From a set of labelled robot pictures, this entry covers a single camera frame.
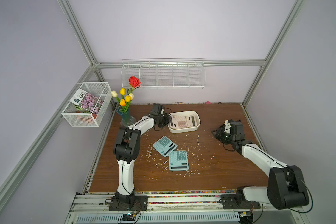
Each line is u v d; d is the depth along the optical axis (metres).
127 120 0.99
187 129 1.01
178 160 0.87
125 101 0.83
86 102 0.73
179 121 1.04
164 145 0.94
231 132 0.72
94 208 0.73
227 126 0.81
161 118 0.88
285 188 0.42
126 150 0.55
